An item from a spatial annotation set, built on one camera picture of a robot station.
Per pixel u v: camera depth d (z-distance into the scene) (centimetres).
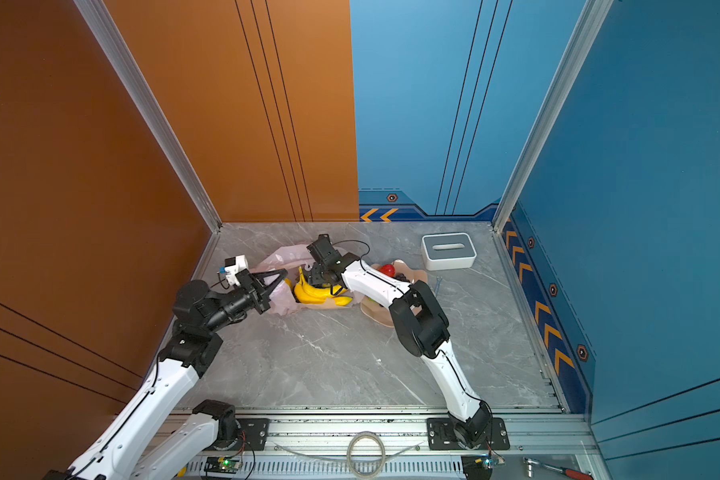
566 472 68
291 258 85
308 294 89
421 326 57
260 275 67
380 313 93
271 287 65
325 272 72
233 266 67
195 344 55
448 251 105
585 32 72
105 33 72
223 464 71
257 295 62
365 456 72
